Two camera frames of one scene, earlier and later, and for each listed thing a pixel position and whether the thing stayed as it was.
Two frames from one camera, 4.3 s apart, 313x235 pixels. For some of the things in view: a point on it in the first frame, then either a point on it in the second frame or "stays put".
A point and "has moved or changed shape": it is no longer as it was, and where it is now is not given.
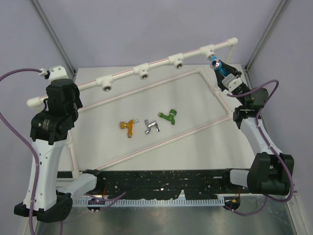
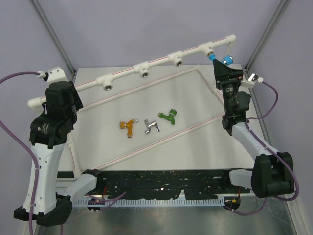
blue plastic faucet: [216, 65] has moved or changed shape
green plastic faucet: [172, 112] stays put
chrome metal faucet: [151, 124] stays put
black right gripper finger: [237, 73] stays put
